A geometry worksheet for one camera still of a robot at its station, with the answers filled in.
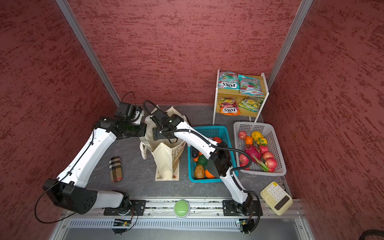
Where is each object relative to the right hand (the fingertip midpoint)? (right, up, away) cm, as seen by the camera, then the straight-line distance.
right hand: (163, 136), depth 82 cm
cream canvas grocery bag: (+5, -6, -13) cm, 15 cm away
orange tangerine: (+25, -21, -1) cm, 33 cm away
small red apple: (+50, -1, +16) cm, 52 cm away
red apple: (+60, -15, -2) cm, 62 cm away
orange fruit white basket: (+53, -4, +12) cm, 54 cm away
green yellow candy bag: (+56, +20, +15) cm, 62 cm away
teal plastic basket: (+37, +1, +12) cm, 39 cm away
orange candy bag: (+40, +18, +13) cm, 46 cm away
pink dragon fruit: (+53, -11, +3) cm, 54 cm away
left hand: (-9, +2, -5) cm, 11 cm away
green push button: (+12, -35, -10) cm, 38 cm away
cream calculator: (+60, -32, -6) cm, 68 cm away
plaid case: (-29, -19, +3) cm, 35 cm away
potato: (+20, -20, -1) cm, 28 cm away
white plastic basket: (+66, -6, +8) cm, 67 cm away
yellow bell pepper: (+59, -1, +15) cm, 61 cm away
